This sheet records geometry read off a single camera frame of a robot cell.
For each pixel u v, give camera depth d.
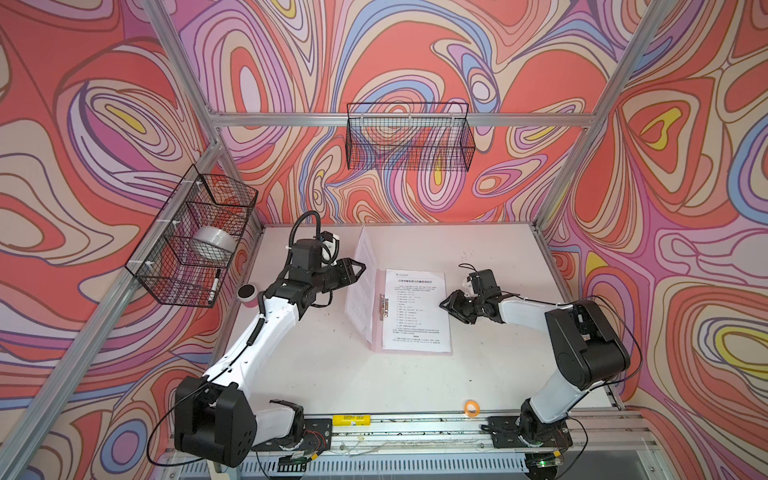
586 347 0.48
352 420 0.74
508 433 0.73
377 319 0.93
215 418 0.39
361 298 0.83
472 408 0.78
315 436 0.72
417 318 0.94
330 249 0.65
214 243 0.72
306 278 0.61
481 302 0.75
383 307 0.96
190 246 0.69
